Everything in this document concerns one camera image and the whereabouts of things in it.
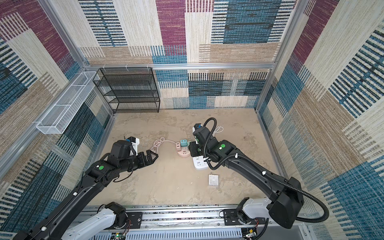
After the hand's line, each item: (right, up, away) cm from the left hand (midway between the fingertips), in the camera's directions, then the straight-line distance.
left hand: (152, 156), depth 74 cm
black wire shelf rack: (-26, +41, +35) cm, 59 cm away
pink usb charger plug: (+11, +2, +17) cm, 21 cm away
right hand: (+20, +3, +2) cm, 21 cm away
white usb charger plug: (+31, -15, +9) cm, 35 cm away
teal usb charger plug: (+14, +4, +19) cm, 24 cm away
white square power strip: (+24, -8, +15) cm, 29 cm away
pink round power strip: (+15, -2, +19) cm, 24 cm away
